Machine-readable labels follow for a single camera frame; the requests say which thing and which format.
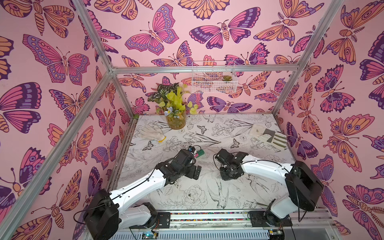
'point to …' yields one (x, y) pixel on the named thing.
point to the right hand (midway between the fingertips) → (225, 175)
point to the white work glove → (152, 132)
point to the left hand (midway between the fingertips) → (195, 166)
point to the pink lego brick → (196, 155)
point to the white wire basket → (214, 77)
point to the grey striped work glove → (277, 140)
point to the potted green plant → (169, 97)
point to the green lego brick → (200, 152)
